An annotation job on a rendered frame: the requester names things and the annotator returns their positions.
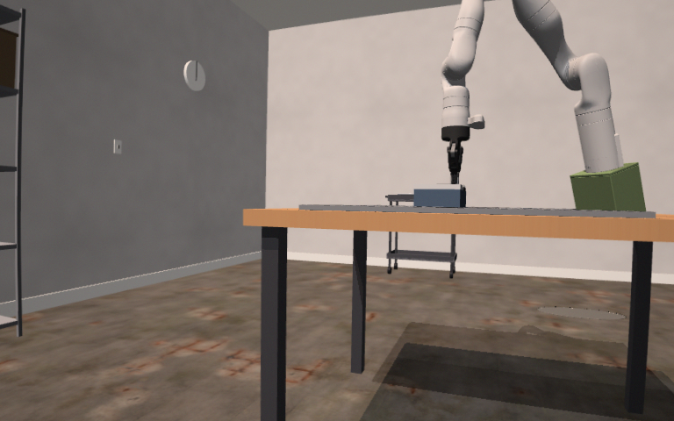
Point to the dark blue and white dock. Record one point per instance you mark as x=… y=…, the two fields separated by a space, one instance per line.
x=439 y=195

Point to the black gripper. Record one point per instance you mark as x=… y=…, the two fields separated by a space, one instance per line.
x=457 y=134

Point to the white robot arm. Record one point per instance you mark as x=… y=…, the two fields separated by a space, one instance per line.
x=589 y=73

